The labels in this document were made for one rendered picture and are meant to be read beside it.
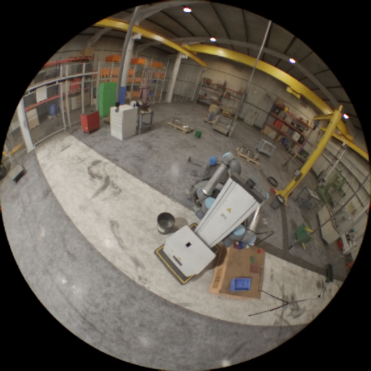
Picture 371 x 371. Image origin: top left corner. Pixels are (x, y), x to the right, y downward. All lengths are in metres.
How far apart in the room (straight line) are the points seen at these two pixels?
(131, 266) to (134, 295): 0.50
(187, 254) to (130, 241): 1.23
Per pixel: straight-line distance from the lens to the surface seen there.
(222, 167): 1.44
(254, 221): 1.69
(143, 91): 5.59
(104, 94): 7.90
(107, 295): 2.44
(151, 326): 2.43
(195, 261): 1.59
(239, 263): 2.32
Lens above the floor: 2.32
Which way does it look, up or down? 43 degrees down
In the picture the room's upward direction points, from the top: 19 degrees clockwise
